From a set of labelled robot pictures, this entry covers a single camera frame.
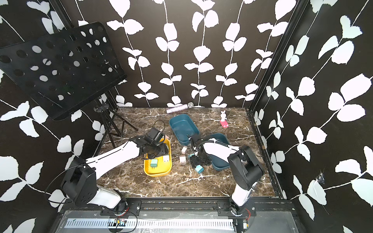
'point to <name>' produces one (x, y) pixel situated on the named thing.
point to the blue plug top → (190, 155)
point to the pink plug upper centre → (184, 149)
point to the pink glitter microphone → (189, 105)
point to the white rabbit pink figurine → (223, 122)
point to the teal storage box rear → (182, 125)
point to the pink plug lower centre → (182, 158)
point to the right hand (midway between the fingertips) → (196, 163)
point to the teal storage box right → (218, 163)
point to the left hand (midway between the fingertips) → (166, 150)
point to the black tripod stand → (113, 122)
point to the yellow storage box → (163, 168)
